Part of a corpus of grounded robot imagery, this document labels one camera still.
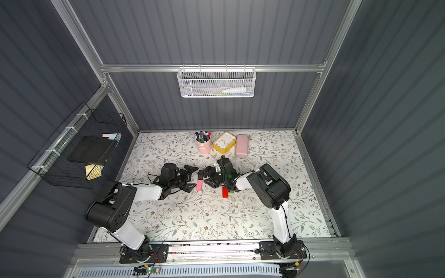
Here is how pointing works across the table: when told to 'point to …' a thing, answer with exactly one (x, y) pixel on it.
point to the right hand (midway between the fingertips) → (198, 179)
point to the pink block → (199, 184)
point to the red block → (225, 193)
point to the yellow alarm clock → (224, 143)
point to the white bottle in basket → (238, 90)
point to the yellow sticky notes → (93, 171)
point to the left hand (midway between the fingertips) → (200, 175)
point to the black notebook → (93, 150)
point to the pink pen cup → (204, 145)
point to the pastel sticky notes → (112, 136)
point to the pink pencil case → (241, 145)
